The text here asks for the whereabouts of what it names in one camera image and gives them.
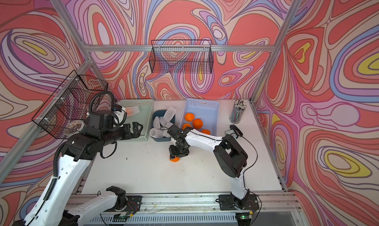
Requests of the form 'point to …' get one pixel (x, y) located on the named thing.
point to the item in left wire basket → (73, 128)
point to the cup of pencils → (240, 105)
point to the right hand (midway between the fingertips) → (176, 160)
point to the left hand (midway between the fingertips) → (136, 127)
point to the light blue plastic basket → (201, 115)
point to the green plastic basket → (144, 117)
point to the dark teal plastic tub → (161, 113)
